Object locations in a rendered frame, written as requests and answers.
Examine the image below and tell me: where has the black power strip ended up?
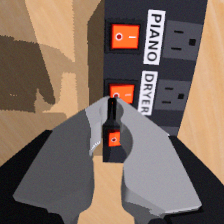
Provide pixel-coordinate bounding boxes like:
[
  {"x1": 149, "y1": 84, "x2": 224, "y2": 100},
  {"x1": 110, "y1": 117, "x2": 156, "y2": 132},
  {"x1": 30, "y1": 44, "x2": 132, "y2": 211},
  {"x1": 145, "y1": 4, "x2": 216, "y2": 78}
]
[{"x1": 103, "y1": 0, "x2": 208, "y2": 163}]

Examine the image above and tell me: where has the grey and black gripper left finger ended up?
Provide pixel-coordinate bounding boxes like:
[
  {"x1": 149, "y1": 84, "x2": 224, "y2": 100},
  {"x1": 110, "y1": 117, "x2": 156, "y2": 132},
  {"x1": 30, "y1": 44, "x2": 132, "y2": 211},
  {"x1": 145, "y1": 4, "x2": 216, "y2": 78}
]
[{"x1": 0, "y1": 96, "x2": 113, "y2": 224}]

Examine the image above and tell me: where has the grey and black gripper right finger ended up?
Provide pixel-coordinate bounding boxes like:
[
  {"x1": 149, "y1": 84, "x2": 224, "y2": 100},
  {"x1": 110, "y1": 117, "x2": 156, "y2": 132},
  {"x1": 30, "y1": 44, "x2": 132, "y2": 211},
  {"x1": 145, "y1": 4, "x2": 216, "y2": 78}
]
[{"x1": 112, "y1": 96, "x2": 224, "y2": 224}]

